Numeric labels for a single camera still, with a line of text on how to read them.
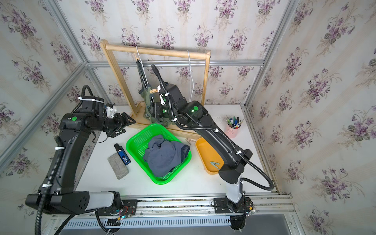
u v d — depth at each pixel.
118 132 0.66
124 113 0.63
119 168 0.84
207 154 0.91
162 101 0.56
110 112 0.63
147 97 0.79
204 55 0.64
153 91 0.71
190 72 1.01
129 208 0.72
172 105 0.46
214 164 0.87
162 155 0.80
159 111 0.56
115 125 0.60
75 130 0.43
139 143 0.94
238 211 0.68
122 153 0.88
